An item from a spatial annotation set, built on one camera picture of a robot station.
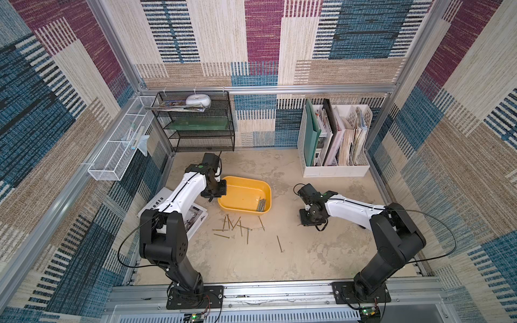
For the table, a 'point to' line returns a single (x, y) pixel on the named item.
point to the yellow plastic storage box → (246, 196)
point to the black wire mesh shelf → (196, 121)
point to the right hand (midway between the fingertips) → (305, 219)
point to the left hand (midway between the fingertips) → (220, 192)
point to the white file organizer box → (332, 140)
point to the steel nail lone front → (278, 239)
